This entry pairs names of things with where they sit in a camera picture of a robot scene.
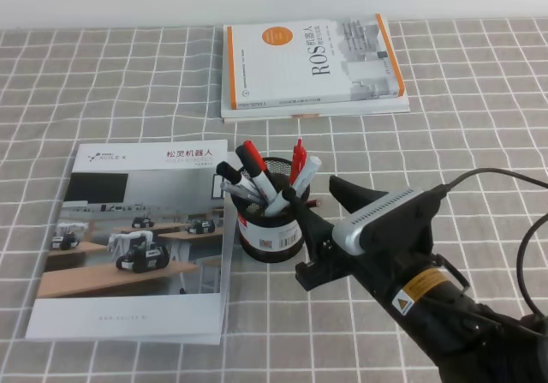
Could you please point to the white book under ROS book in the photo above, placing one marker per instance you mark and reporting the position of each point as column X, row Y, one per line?
column 321, row 111

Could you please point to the black cap marker front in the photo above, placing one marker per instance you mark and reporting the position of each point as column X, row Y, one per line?
column 281, row 201

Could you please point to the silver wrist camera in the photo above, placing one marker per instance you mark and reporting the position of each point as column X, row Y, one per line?
column 397, row 221

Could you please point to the black mesh pen holder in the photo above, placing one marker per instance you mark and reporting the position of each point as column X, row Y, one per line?
column 268, row 239

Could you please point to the grey grid tablecloth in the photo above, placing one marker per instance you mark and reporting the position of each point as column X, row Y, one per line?
column 477, row 93

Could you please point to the AgileX robot brochure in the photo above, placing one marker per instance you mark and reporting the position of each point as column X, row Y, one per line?
column 141, row 248

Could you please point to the black cap marker left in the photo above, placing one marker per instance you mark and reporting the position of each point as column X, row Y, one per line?
column 229, row 173

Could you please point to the red ballpoint pen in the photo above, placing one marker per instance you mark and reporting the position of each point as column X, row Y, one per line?
column 298, row 160

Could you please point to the white grey marker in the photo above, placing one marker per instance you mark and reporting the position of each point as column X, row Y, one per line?
column 306, row 175

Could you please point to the red cap marker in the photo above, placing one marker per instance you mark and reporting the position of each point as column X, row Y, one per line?
column 252, row 149

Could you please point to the dark red pencil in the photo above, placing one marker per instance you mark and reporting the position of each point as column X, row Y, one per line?
column 313, row 203

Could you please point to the black cap marker upright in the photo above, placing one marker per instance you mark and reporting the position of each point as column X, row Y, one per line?
column 259, row 178

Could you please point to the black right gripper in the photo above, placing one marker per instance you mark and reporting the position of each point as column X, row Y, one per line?
column 401, row 273

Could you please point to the white orange ROS book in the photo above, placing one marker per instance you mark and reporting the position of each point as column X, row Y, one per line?
column 299, row 61

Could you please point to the grey pen low left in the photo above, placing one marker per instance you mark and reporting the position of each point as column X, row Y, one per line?
column 241, row 193

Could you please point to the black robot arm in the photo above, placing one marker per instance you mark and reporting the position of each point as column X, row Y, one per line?
column 499, row 348

